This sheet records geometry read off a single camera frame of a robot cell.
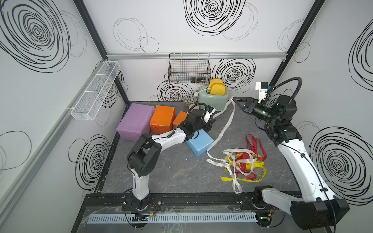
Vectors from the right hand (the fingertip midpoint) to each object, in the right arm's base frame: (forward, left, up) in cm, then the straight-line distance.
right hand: (234, 100), depth 61 cm
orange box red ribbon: (+14, +38, -33) cm, 52 cm away
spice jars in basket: (+28, +13, -10) cm, 32 cm away
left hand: (+9, +5, -25) cm, 27 cm away
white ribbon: (-10, -2, -42) cm, 44 cm away
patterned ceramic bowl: (+42, +21, -40) cm, 62 cm away
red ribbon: (-7, -13, -43) cm, 45 cm away
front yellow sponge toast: (+35, 0, -24) cm, 42 cm away
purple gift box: (+9, +54, -29) cm, 62 cm away
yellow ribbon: (-12, -16, -42) cm, 47 cm away
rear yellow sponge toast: (+42, +2, -22) cm, 48 cm away
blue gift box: (-1, +13, -36) cm, 38 cm away
